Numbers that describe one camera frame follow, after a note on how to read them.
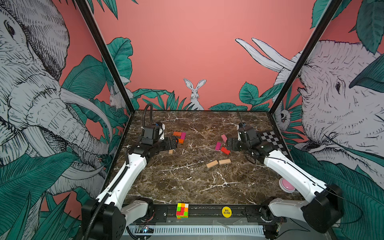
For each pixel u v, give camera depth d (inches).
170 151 37.7
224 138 41.4
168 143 27.6
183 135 41.0
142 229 27.5
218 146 39.4
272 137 39.9
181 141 39.8
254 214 28.9
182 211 27.8
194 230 27.6
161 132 25.9
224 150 38.3
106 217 14.8
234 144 28.7
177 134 42.4
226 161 36.7
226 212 29.4
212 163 36.3
